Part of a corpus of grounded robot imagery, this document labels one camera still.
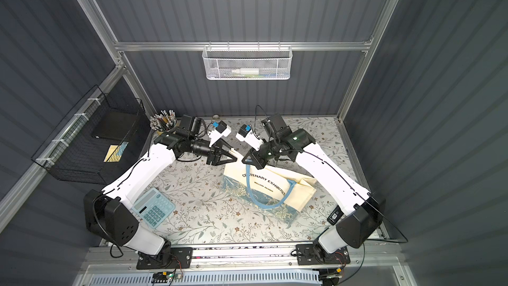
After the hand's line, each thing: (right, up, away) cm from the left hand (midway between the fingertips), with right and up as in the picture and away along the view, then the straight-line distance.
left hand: (235, 157), depth 71 cm
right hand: (+3, -1, -1) cm, 4 cm away
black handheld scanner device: (+40, -25, +10) cm, 48 cm away
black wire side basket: (-55, +5, +5) cm, 55 cm away
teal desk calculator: (-37, -23, +12) cm, 45 cm away
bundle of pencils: (-40, +15, +28) cm, 51 cm away
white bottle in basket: (+2, +39, +23) cm, 45 cm away
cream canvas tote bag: (+14, -15, +4) cm, 21 cm away
